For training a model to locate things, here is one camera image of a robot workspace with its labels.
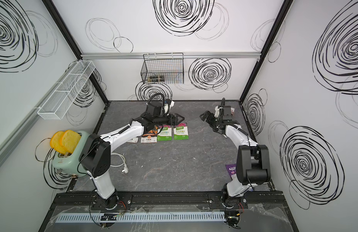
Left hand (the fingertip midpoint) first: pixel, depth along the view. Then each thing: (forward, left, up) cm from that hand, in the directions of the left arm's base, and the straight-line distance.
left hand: (180, 118), depth 84 cm
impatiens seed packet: (+3, 0, -20) cm, 20 cm away
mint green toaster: (-26, +55, -6) cm, 62 cm away
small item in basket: (+21, +17, +13) cm, 30 cm away
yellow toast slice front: (-16, +58, -1) cm, 60 cm away
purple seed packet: (-23, -31, -18) cm, 42 cm away
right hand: (+4, -17, -4) cm, 18 cm away
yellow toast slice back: (-18, +63, +1) cm, 66 cm away
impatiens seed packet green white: (+1, +10, -19) cm, 22 cm away
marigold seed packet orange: (-1, +21, -20) cm, 29 cm away
